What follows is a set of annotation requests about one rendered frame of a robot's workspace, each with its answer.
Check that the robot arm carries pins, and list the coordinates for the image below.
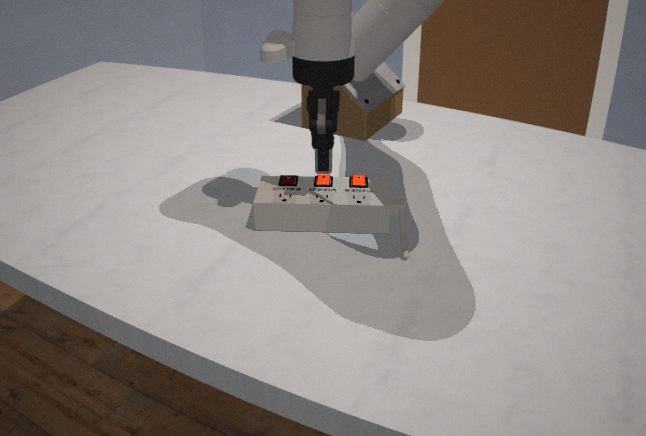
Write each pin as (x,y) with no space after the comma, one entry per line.
(323,30)

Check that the grey power strip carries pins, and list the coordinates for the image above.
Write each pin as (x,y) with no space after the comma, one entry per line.
(327,204)

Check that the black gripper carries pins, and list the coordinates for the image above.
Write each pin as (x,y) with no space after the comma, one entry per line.
(322,76)

